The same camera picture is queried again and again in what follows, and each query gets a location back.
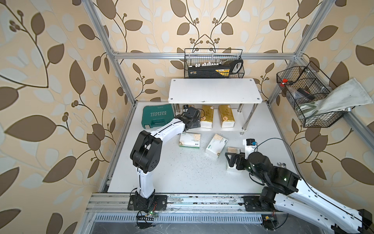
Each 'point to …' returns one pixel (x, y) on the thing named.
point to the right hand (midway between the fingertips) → (231, 154)
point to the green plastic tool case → (156, 116)
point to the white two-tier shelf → (244, 93)
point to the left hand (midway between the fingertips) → (193, 122)
